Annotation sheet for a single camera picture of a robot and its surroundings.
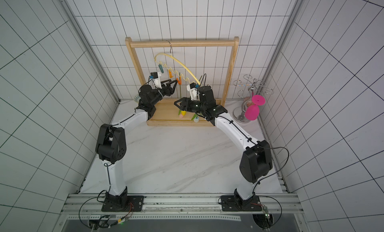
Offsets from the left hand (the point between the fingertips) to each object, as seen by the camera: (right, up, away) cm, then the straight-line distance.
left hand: (175, 82), depth 86 cm
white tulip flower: (+12, -22, +6) cm, 26 cm away
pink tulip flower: (+2, -20, +11) cm, 23 cm away
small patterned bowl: (-35, -7, +31) cm, 48 cm away
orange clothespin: (+3, 0, -3) cm, 4 cm away
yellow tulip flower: (+4, -18, +7) cm, 20 cm away
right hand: (-1, -14, -11) cm, 18 cm away
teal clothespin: (-10, +10, +6) cm, 15 cm away
